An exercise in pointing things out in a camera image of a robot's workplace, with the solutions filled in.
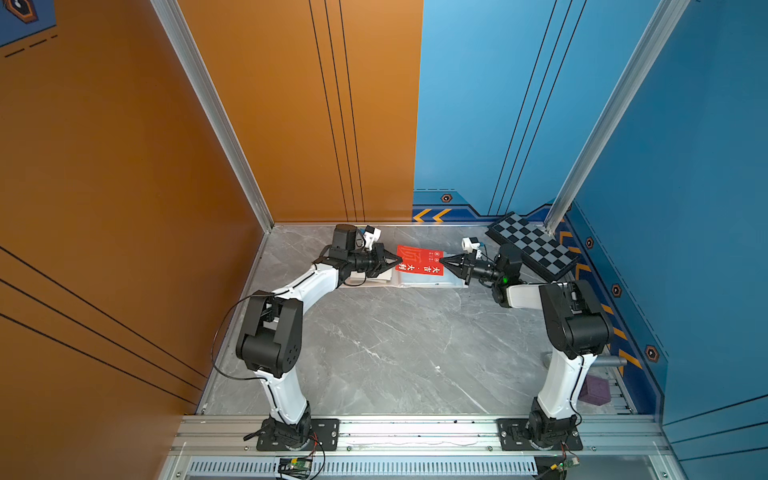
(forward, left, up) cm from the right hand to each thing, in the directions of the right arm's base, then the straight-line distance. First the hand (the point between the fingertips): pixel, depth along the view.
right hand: (444, 263), depth 87 cm
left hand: (+1, +12, +2) cm, 13 cm away
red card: (0, +7, +1) cm, 7 cm away
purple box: (-31, -38, -14) cm, 51 cm away
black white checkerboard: (+18, -39, -14) cm, 45 cm away
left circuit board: (-47, +38, -19) cm, 64 cm away
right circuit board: (-46, -27, -17) cm, 56 cm away
